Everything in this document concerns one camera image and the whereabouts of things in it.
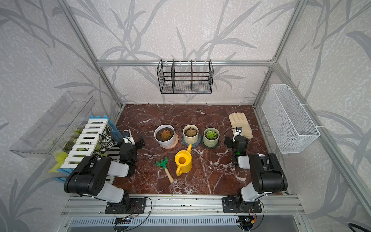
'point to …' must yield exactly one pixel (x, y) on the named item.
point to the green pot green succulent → (211, 136)
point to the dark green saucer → (206, 147)
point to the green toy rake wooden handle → (164, 163)
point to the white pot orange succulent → (165, 135)
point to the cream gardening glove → (239, 120)
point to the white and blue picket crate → (98, 137)
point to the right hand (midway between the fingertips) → (235, 134)
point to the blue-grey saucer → (194, 145)
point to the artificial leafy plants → (106, 143)
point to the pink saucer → (176, 140)
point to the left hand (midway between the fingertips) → (133, 134)
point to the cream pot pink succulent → (191, 134)
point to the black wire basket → (185, 77)
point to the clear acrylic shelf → (49, 136)
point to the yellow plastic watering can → (183, 161)
